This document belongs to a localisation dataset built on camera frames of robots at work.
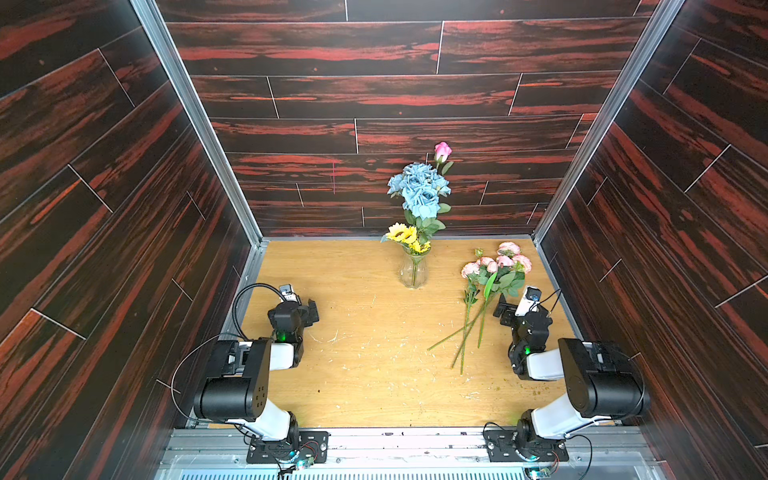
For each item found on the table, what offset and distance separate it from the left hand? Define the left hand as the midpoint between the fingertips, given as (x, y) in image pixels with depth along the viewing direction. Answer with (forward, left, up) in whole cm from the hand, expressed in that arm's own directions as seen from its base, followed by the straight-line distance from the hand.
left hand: (297, 302), depth 95 cm
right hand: (0, -72, +4) cm, 72 cm away
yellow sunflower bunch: (+14, -35, +17) cm, 41 cm away
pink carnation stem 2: (+18, -75, -2) cm, 77 cm away
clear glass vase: (+13, -38, +2) cm, 41 cm away
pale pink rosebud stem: (+15, -58, -1) cm, 60 cm away
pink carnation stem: (+20, -63, -1) cm, 66 cm away
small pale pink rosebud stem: (+13, -65, +1) cm, 66 cm away
